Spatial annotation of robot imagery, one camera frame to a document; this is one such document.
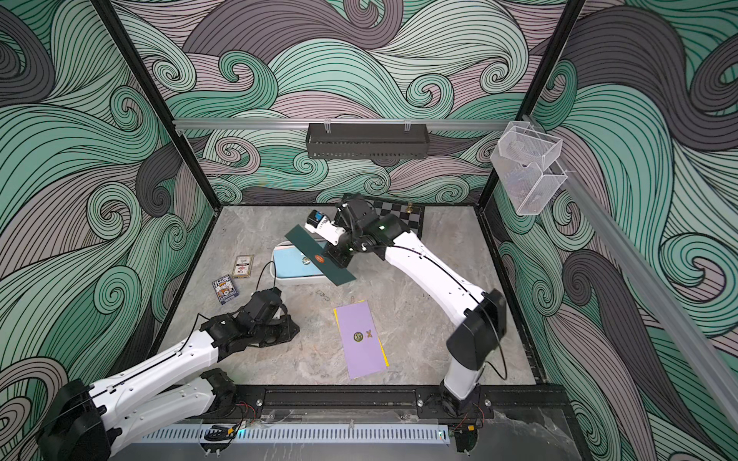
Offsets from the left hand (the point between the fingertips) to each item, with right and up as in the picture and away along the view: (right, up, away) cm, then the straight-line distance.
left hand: (301, 327), depth 80 cm
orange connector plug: (-15, -22, -10) cm, 29 cm away
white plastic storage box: (-8, +17, +16) cm, 25 cm away
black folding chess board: (+37, +34, +34) cm, 61 cm away
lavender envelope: (+17, -8, +4) cm, 19 cm away
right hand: (+9, +22, -4) cm, 25 cm away
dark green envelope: (+5, +21, -4) cm, 22 cm away
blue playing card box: (-28, +8, +13) cm, 32 cm away
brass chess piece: (+36, +36, +33) cm, 61 cm away
